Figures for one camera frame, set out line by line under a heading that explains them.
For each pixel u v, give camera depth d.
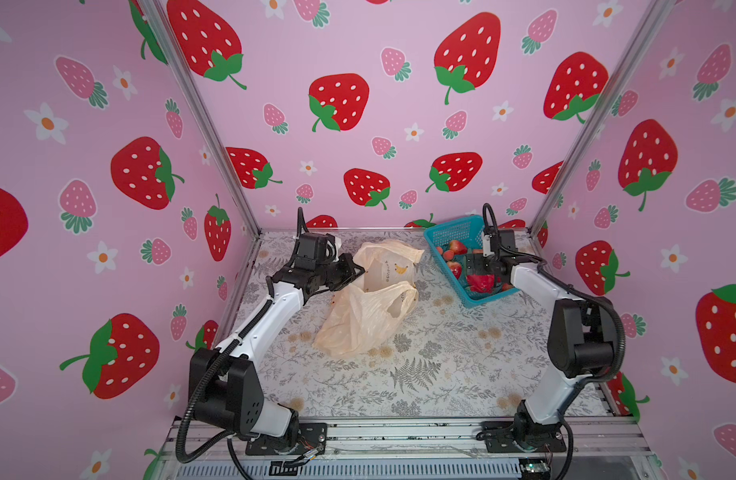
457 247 1.11
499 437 0.73
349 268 0.73
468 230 1.15
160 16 0.68
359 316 0.74
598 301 0.47
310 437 0.74
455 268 1.04
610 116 0.85
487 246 0.81
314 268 0.65
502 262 0.73
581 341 0.49
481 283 0.96
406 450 0.73
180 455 0.36
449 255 1.10
